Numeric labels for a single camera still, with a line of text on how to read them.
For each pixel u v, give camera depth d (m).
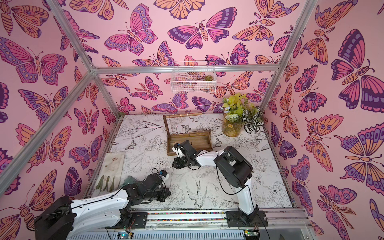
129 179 0.86
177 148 0.87
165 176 0.78
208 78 0.93
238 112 0.97
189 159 0.74
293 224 0.74
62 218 0.41
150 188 0.65
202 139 1.05
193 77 0.95
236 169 0.52
